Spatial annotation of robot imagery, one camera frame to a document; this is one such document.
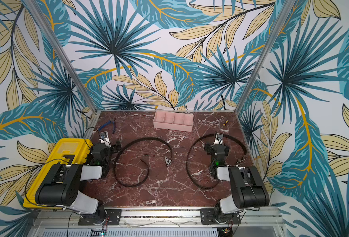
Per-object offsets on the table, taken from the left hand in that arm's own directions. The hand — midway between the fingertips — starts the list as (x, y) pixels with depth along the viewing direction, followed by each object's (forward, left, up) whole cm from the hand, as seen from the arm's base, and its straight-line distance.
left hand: (110, 140), depth 92 cm
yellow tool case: (-11, +10, +9) cm, 17 cm away
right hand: (0, -67, +1) cm, 67 cm away
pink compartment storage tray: (+26, -39, -11) cm, 48 cm away
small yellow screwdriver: (+24, -79, -8) cm, 83 cm away
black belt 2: (+12, -63, -9) cm, 64 cm away
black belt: (-11, -36, -5) cm, 38 cm away
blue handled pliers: (+20, +10, -7) cm, 24 cm away
